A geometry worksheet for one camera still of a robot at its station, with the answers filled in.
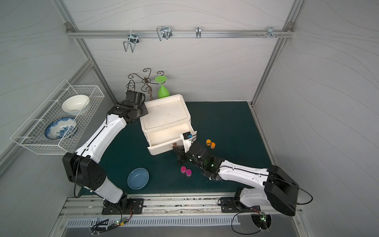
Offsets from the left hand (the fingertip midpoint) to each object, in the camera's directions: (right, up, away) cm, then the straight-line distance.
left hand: (143, 109), depth 83 cm
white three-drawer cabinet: (+15, -5, -1) cm, 16 cm away
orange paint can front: (+41, -22, +7) cm, 47 cm away
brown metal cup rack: (-8, +20, +9) cm, 24 cm away
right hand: (+19, -21, -9) cm, 29 cm away
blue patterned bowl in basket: (-30, -9, -18) cm, 37 cm away
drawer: (+11, -18, -2) cm, 21 cm away
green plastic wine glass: (+9, +12, +11) cm, 19 cm away
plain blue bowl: (-3, -39, -1) cm, 39 cm away
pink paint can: (+23, -35, +1) cm, 42 cm away
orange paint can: (+39, -21, +11) cm, 46 cm away
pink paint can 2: (+26, -36, 0) cm, 45 cm away
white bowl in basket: (-31, +2, -10) cm, 33 cm away
